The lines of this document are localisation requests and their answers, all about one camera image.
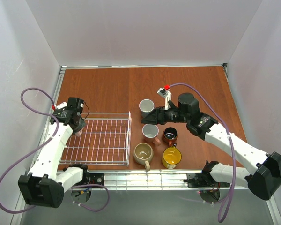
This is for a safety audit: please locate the blue floral mug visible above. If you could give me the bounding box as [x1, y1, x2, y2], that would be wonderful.
[139, 99, 155, 118]

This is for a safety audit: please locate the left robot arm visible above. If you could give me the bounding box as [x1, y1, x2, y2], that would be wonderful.
[18, 97, 90, 208]

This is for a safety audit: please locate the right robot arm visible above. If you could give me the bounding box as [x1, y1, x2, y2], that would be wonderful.
[141, 93, 281, 201]

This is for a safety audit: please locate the white and pink mug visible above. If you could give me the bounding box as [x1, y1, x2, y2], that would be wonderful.
[142, 124, 161, 146]

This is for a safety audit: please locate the brown mug black interior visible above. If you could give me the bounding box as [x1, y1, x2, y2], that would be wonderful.
[162, 127, 178, 147]

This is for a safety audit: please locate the beige ceramic mug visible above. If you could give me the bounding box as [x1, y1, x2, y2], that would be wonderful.
[133, 143, 154, 172]

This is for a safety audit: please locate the yellow enamel mug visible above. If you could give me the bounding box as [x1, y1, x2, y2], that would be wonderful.
[162, 143, 182, 169]

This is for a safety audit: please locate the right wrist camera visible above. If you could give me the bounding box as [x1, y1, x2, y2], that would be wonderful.
[157, 85, 172, 110]

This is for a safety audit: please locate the white wire dish rack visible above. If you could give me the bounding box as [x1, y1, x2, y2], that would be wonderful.
[59, 112, 132, 166]

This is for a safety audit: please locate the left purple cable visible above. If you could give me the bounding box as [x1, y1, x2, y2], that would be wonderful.
[0, 87, 111, 214]

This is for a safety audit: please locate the purple cable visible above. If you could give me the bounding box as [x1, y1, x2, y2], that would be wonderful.
[0, 87, 111, 214]
[168, 82, 237, 223]

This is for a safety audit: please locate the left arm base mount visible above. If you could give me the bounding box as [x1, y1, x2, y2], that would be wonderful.
[87, 173, 105, 186]

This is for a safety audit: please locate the aluminium frame rail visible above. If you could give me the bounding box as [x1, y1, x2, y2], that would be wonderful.
[11, 63, 281, 225]

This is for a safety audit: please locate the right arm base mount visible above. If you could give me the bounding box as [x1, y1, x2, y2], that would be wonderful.
[183, 172, 230, 188]

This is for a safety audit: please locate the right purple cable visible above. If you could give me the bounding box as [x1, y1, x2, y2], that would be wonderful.
[168, 82, 237, 223]

